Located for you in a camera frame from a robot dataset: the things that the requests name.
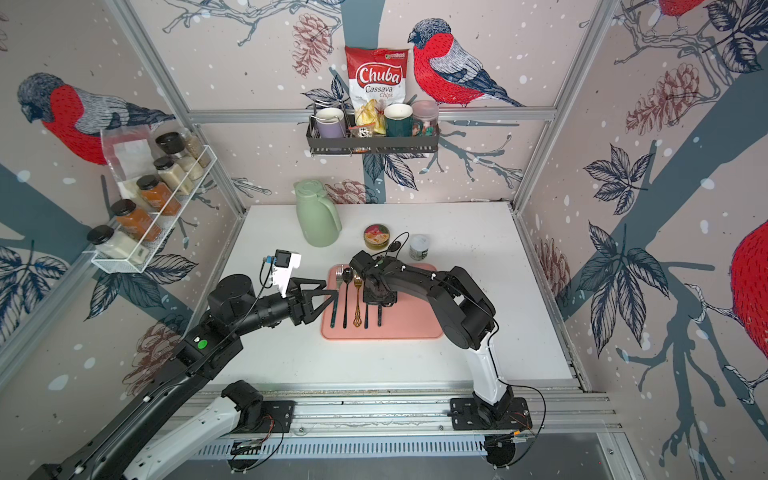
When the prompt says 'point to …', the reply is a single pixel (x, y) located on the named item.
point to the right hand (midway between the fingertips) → (376, 298)
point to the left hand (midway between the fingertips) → (334, 285)
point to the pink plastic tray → (349, 318)
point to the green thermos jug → (318, 221)
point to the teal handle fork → (338, 280)
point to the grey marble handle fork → (379, 315)
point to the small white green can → (418, 247)
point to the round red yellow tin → (376, 237)
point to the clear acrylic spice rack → (197, 161)
